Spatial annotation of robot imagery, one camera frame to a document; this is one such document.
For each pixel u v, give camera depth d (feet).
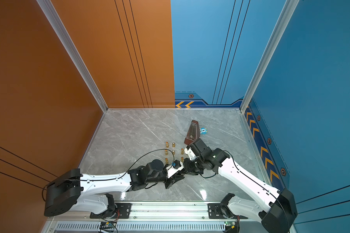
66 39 2.65
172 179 2.16
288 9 2.28
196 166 2.03
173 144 3.17
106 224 2.36
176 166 2.11
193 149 1.94
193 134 3.00
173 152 3.06
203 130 3.44
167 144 3.15
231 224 2.37
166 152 3.00
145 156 2.13
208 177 1.93
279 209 1.24
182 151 3.00
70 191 1.38
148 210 2.48
